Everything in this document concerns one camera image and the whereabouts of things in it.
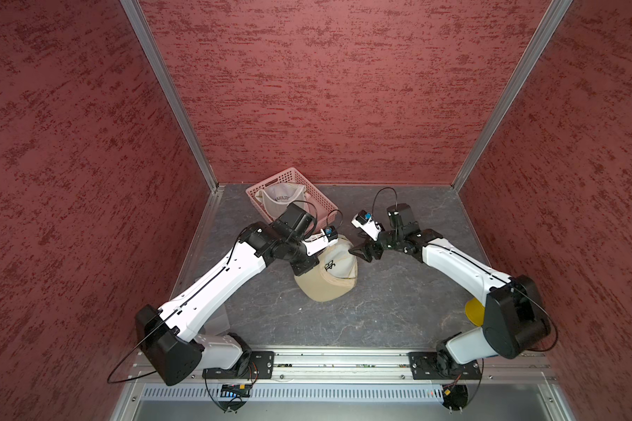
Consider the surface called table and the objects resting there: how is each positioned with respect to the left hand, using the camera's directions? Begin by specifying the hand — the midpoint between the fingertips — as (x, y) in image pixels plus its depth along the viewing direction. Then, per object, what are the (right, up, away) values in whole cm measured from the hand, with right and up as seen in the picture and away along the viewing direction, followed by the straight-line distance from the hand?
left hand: (309, 262), depth 74 cm
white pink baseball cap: (-16, +21, +35) cm, 44 cm away
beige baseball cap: (+7, -6, +7) cm, 12 cm away
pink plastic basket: (+3, +16, +37) cm, 41 cm away
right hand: (+15, +4, +11) cm, 19 cm away
